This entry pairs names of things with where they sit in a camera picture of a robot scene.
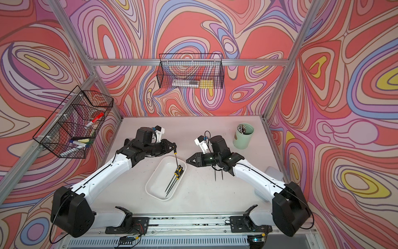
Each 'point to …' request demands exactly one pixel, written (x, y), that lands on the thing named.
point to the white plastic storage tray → (165, 177)
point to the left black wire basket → (69, 132)
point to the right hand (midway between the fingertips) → (189, 165)
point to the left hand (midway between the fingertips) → (177, 146)
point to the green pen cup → (243, 136)
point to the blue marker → (80, 143)
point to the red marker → (98, 117)
